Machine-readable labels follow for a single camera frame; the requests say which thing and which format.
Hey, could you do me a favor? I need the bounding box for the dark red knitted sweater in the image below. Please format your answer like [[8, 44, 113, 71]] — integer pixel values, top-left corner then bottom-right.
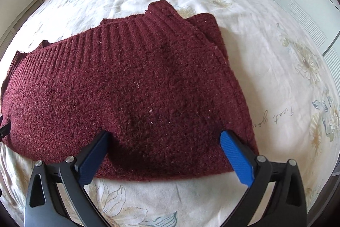
[[1, 0, 258, 181]]

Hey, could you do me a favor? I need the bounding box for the white radiator cover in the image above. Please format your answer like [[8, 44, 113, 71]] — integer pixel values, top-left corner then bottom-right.
[[0, 0, 43, 59]]

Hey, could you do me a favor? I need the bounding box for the white floral bed sheet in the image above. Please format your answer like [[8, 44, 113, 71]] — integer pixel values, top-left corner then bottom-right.
[[1, 0, 339, 226]]

